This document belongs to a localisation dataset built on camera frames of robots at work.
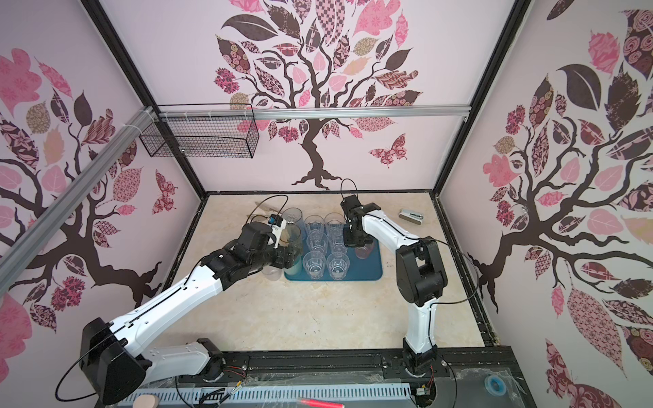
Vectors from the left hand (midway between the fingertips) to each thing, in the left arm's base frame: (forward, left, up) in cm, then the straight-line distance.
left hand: (288, 253), depth 79 cm
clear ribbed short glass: (+23, -15, -14) cm, 30 cm away
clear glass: (+15, -15, -16) cm, 27 cm away
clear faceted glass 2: (+15, -8, -15) cm, 22 cm away
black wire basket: (+45, +34, +17) cm, 59 cm away
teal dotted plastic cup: (+1, -2, -15) cm, 15 cm away
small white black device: (+27, -48, -15) cm, 57 cm away
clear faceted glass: (+22, -6, -13) cm, 27 cm away
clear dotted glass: (-1, +7, -12) cm, 14 cm away
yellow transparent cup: (+12, 0, -5) cm, 13 cm away
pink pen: (-37, -11, -19) cm, 43 cm away
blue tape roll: (-34, -60, -18) cm, 71 cm away
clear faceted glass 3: (+4, -7, -15) cm, 17 cm away
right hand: (+12, -22, -10) cm, 27 cm away
